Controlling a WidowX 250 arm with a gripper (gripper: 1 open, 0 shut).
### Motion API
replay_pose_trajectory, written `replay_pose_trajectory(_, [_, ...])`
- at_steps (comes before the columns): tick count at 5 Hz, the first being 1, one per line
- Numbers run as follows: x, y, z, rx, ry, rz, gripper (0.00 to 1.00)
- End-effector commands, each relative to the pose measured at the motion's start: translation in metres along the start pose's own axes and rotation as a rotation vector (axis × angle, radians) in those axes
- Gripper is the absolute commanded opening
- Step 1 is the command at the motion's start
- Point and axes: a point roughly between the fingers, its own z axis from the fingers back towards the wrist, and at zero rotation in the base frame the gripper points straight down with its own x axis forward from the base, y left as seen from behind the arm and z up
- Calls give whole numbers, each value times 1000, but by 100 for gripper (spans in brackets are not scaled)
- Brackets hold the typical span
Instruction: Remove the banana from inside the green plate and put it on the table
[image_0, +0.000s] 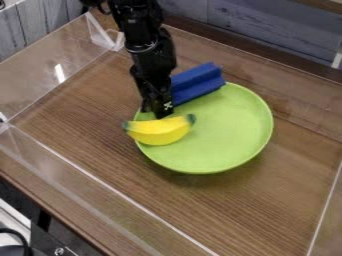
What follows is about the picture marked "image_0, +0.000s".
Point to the green round plate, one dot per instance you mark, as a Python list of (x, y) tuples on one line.
[(231, 132)]

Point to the blue plastic block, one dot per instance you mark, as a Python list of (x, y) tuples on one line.
[(195, 82)]

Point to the yellow toy banana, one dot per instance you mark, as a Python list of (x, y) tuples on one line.
[(160, 132)]

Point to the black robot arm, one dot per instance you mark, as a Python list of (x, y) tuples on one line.
[(139, 18)]

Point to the clear acrylic enclosure wall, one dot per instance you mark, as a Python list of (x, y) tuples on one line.
[(67, 95)]

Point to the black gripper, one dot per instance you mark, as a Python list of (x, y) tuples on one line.
[(154, 63)]

